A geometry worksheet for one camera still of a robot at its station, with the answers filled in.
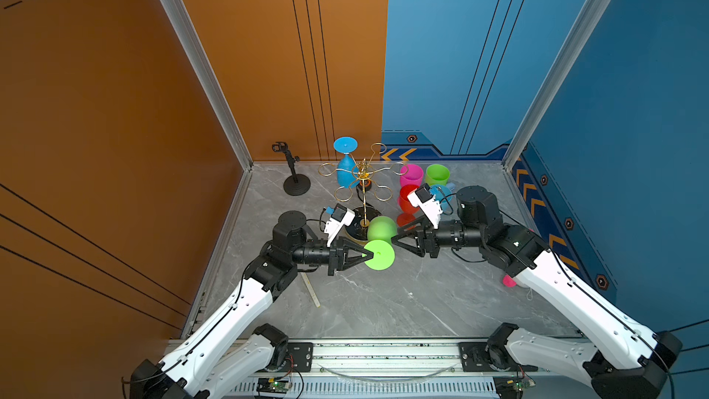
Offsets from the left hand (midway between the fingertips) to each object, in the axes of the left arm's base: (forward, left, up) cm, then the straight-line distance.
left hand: (370, 256), depth 63 cm
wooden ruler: (+2, +18, -27) cm, 33 cm away
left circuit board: (-23, +25, -28) cm, 44 cm away
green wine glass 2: (+40, -25, -15) cm, 49 cm away
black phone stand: (+44, +29, -26) cm, 59 cm away
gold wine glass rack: (+25, +1, +2) cm, 25 cm away
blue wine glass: (+25, +7, 0) cm, 26 cm away
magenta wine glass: (+39, -15, -15) cm, 45 cm away
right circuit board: (-22, -36, -28) cm, 51 cm away
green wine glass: (+8, -3, -2) cm, 9 cm away
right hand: (+4, -7, +3) cm, 8 cm away
